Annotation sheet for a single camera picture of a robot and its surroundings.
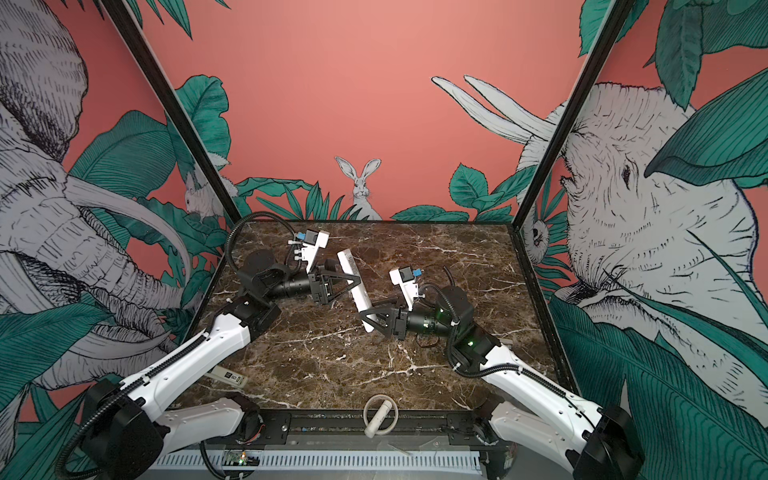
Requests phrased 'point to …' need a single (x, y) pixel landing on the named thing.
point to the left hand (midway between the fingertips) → (356, 276)
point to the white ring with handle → (380, 415)
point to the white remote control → (360, 293)
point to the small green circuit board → (241, 458)
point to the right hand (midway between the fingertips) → (363, 317)
